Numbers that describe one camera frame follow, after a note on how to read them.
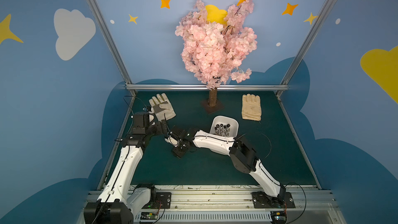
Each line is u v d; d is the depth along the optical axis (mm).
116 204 390
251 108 1113
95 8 768
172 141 781
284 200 650
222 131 1000
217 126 1019
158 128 718
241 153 547
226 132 988
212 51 633
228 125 1013
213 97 1064
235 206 736
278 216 723
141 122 588
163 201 737
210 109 1111
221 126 1013
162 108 1116
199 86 964
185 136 702
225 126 1013
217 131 984
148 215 718
